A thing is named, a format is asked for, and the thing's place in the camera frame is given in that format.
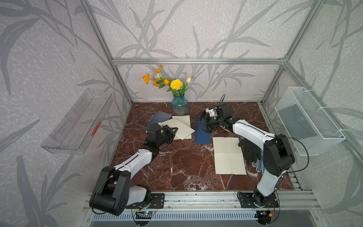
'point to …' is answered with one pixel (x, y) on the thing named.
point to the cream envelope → (183, 123)
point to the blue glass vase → (179, 105)
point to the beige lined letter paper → (169, 123)
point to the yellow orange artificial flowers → (176, 86)
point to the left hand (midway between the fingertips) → (179, 127)
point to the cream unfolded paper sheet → (229, 158)
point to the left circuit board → (146, 214)
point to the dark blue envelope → (202, 136)
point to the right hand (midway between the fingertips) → (194, 122)
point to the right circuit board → (263, 216)
